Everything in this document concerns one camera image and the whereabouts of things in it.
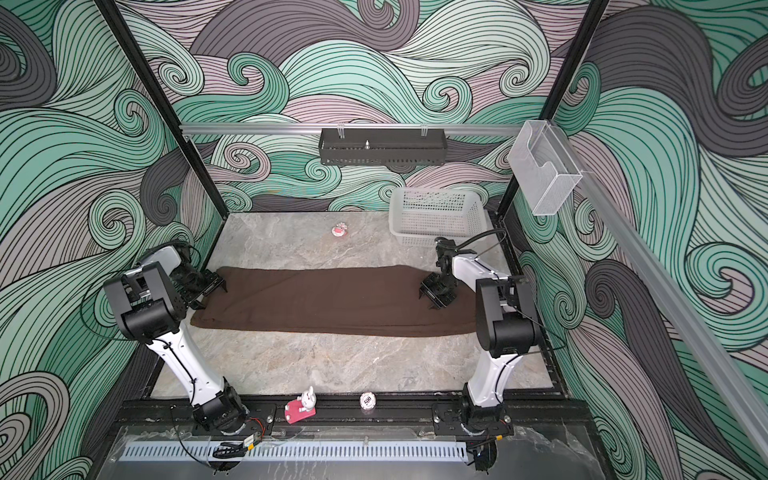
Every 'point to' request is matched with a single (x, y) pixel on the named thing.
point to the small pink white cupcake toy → (340, 230)
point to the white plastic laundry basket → (420, 215)
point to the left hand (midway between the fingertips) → (217, 292)
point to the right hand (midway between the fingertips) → (423, 298)
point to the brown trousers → (372, 299)
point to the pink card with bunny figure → (303, 407)
